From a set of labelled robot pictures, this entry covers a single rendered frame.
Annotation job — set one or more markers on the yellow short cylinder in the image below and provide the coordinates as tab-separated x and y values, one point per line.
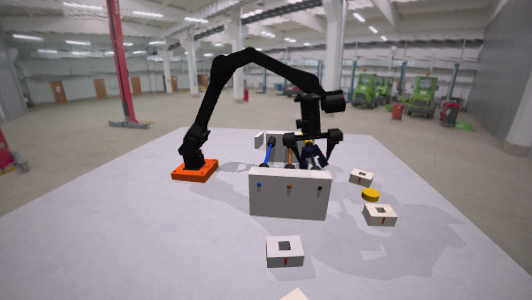
370	195

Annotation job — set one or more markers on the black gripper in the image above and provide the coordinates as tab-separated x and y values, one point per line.
312	127

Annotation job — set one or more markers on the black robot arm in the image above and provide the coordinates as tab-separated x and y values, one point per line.
223	67

